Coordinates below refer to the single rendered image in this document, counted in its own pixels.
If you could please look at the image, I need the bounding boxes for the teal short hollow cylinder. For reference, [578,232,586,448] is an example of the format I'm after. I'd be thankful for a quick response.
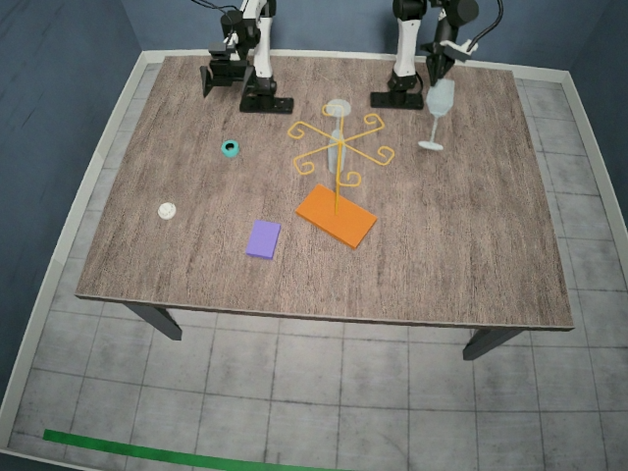
[222,140,239,157]

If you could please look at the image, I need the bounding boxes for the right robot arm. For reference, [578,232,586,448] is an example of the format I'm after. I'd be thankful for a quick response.
[208,0,294,113]

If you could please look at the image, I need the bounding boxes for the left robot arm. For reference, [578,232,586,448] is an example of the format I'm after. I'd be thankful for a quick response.
[370,0,479,108]

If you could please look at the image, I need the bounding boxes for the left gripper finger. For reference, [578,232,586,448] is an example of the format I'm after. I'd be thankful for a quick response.
[434,58,455,79]
[425,55,445,86]

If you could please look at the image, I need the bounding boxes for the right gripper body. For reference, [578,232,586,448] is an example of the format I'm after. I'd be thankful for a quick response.
[209,33,255,86]

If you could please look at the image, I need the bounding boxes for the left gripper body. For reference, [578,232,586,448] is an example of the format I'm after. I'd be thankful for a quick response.
[419,24,478,60]

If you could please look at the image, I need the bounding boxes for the purple flat block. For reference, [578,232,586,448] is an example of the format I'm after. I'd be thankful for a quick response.
[245,220,281,260]

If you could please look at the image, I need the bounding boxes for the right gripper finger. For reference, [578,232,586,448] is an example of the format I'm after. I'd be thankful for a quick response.
[199,66,213,98]
[241,67,258,99]

